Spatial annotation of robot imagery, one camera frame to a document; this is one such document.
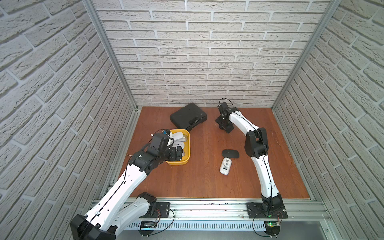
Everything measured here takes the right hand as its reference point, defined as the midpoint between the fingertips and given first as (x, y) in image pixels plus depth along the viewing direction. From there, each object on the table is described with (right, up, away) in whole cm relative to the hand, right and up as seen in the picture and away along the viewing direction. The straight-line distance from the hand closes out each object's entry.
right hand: (223, 124), depth 108 cm
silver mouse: (-32, -8, -11) cm, 34 cm away
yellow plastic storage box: (-27, -21, -23) cm, 41 cm away
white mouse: (-31, -12, -13) cm, 36 cm away
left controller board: (-44, -50, -37) cm, 76 cm away
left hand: (-30, -12, -32) cm, 45 cm away
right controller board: (+17, -49, -38) cm, 64 cm away
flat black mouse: (+2, -18, -15) cm, 24 cm away
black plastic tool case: (-26, +6, 0) cm, 26 cm away
